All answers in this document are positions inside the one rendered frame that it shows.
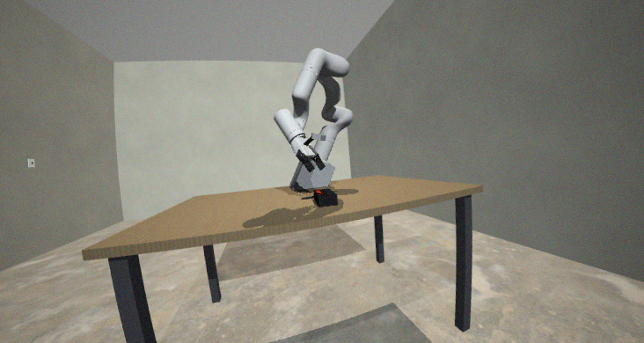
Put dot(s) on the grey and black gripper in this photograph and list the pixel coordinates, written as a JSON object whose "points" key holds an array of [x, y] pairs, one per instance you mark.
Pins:
{"points": [[306, 153]]}

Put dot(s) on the black power strip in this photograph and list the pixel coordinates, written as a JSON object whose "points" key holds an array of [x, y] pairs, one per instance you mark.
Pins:
{"points": [[324, 197]]}

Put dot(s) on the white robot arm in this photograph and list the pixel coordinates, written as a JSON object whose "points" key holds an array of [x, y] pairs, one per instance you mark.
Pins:
{"points": [[292, 126]]}

